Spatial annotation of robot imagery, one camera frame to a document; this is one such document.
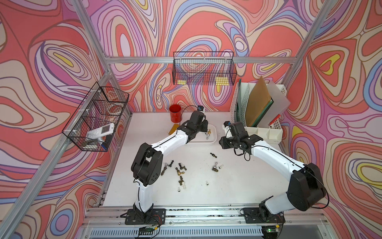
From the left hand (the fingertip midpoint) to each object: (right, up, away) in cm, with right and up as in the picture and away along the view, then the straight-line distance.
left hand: (206, 121), depth 91 cm
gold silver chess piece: (+4, -7, +15) cm, 17 cm away
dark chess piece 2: (-15, -27, 0) cm, 31 cm away
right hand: (+9, -14, -4) cm, 17 cm away
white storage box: (+3, -11, +14) cm, 18 cm away
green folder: (+35, +5, 0) cm, 35 cm away
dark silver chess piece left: (-25, -28, -1) cm, 37 cm away
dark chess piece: (+5, -22, +5) cm, 23 cm away
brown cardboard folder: (+36, +15, +10) cm, 41 cm away
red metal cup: (-21, +7, +16) cm, 27 cm away
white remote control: (-48, -4, -23) cm, 54 cm away
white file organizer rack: (+46, -7, +10) cm, 47 cm away
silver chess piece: (+2, -9, +14) cm, 17 cm away
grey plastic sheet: (+44, +11, -4) cm, 45 cm away
